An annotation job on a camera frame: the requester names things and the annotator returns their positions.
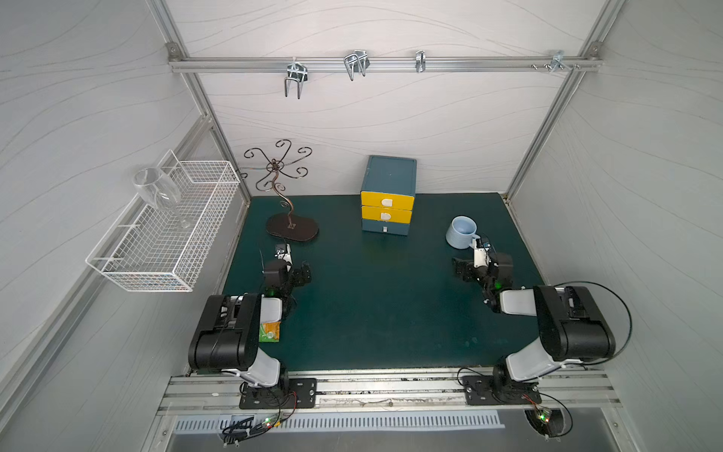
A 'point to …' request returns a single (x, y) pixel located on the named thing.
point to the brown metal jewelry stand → (303, 230)
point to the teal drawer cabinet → (389, 174)
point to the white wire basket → (152, 250)
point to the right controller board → (548, 422)
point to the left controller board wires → (247, 427)
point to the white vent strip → (339, 421)
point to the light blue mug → (461, 233)
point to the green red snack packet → (269, 331)
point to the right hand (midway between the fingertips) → (469, 255)
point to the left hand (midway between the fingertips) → (294, 263)
